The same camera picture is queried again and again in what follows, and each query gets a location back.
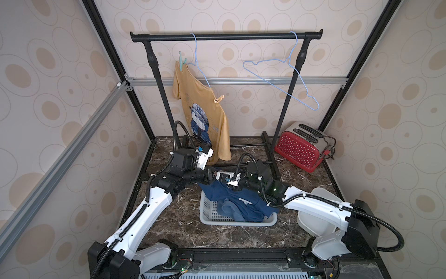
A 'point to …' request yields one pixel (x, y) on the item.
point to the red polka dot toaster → (303, 145)
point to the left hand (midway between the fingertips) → (224, 172)
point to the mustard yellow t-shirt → (204, 114)
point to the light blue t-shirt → (226, 208)
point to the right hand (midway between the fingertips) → (230, 165)
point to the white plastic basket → (209, 215)
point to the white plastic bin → (315, 225)
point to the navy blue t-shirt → (252, 207)
